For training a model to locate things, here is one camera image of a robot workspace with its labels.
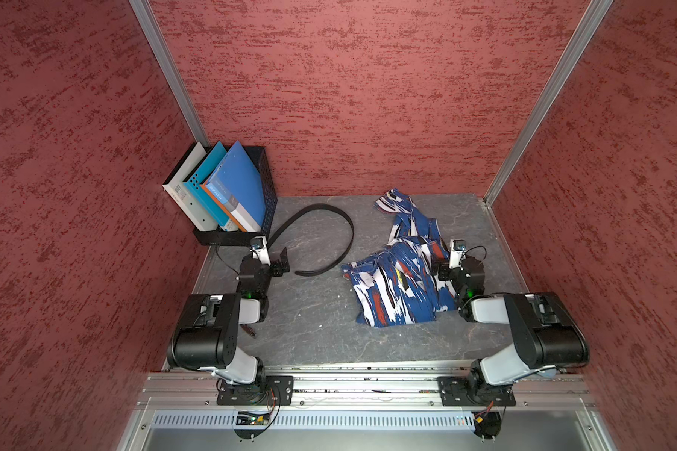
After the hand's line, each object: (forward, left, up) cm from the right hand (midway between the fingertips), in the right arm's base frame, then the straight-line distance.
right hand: (445, 256), depth 95 cm
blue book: (+25, +73, +17) cm, 79 cm away
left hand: (+1, +60, +3) cm, 60 cm away
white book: (+13, +87, +19) cm, 89 cm away
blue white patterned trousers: (-11, +17, +1) cm, 20 cm away
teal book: (+15, +82, +25) cm, 87 cm away
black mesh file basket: (+32, +66, +17) cm, 75 cm away
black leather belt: (+3, +37, -4) cm, 37 cm away
